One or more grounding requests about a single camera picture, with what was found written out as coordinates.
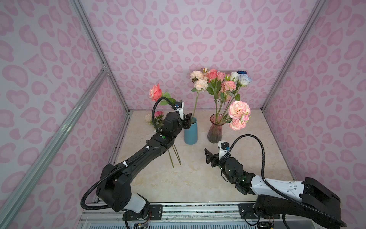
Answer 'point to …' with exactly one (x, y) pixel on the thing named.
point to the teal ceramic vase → (190, 135)
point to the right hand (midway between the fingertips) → (210, 147)
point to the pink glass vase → (215, 131)
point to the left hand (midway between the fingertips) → (188, 110)
